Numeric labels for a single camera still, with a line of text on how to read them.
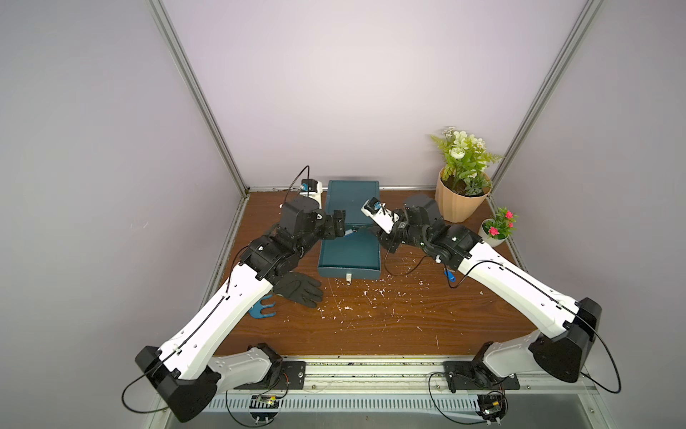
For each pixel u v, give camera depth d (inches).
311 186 22.4
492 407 27.5
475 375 25.8
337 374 29.8
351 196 35.4
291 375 28.7
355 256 33.0
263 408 28.2
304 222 19.0
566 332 15.4
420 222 21.0
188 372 14.6
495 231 35.9
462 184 39.7
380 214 23.2
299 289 35.4
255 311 33.6
